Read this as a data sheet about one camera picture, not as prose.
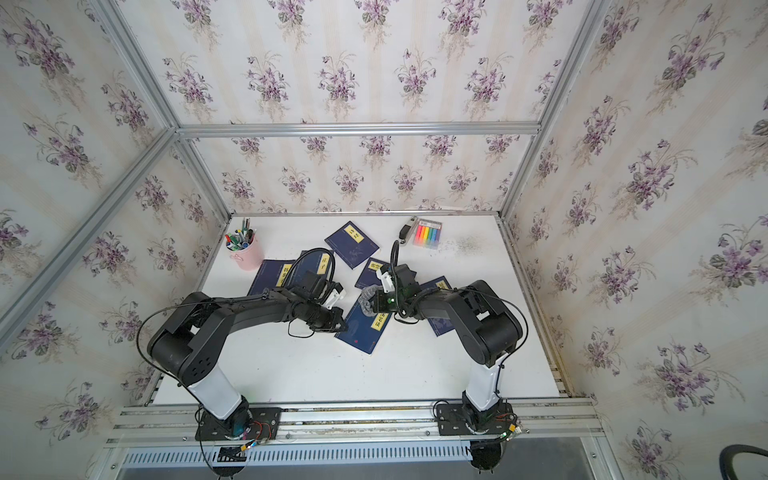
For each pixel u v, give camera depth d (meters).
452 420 0.73
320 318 0.78
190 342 0.46
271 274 1.02
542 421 0.75
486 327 0.49
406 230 1.11
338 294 0.86
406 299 0.76
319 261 1.04
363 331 0.89
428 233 1.14
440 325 0.90
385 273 0.88
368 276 1.00
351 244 1.10
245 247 0.96
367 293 0.92
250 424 0.72
